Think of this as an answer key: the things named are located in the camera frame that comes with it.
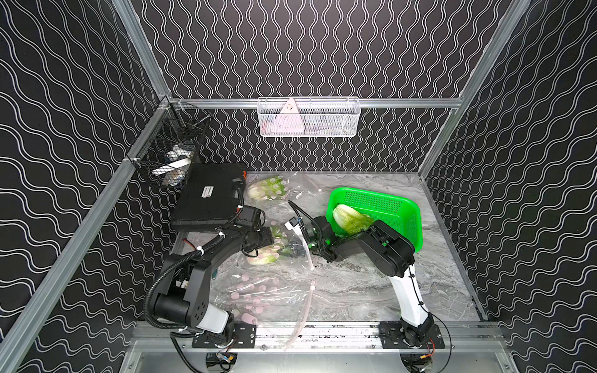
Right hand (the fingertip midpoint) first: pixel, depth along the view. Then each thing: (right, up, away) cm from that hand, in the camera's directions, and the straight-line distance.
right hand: (279, 251), depth 89 cm
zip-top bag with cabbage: (0, +25, +15) cm, 29 cm away
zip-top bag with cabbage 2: (+2, +1, -3) cm, 4 cm away
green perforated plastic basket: (+53, +14, +14) cm, 56 cm away
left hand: (-5, +5, +2) cm, 7 cm away
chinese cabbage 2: (-3, 0, -5) cm, 6 cm away
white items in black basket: (-32, +32, -14) cm, 47 cm away
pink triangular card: (+3, +50, +1) cm, 50 cm away
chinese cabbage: (+28, +11, +5) cm, 30 cm away
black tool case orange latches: (-32, +21, +15) cm, 41 cm away
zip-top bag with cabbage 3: (-3, -14, -8) cm, 16 cm away
